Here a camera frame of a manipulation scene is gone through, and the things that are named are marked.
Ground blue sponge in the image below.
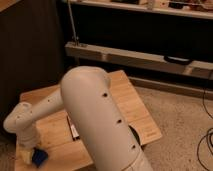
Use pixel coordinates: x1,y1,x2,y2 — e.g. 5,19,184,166
32,148,48,168

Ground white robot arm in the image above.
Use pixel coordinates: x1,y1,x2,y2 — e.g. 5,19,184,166
3,66,153,171

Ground red white box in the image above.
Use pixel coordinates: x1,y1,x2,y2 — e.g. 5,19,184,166
67,116,80,141

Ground metal vertical pole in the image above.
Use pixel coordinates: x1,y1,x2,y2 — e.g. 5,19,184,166
67,0,79,46

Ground wooden shelf beam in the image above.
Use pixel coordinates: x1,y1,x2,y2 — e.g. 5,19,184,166
65,42,213,79

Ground upper wooden shelf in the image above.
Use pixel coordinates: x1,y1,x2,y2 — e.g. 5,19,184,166
62,0,213,20

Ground black handle on beam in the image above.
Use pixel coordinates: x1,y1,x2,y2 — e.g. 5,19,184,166
164,56,193,65

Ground black floor cables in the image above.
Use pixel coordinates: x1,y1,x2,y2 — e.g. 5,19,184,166
196,69,213,171

